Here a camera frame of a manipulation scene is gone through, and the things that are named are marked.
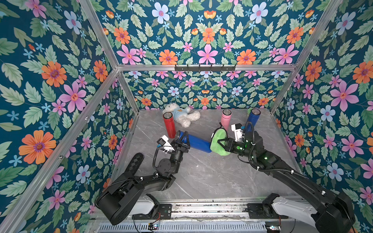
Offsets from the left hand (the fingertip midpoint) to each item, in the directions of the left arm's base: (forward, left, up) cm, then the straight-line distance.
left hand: (185, 133), depth 72 cm
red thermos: (+17, +11, -9) cm, 22 cm away
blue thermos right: (+16, -44, -11) cm, 48 cm away
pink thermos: (+17, -25, -6) cm, 31 cm away
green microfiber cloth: (-7, -15, -5) cm, 17 cm away
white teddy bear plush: (+30, +3, -20) cm, 36 cm away
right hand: (-2, -18, -3) cm, 18 cm away
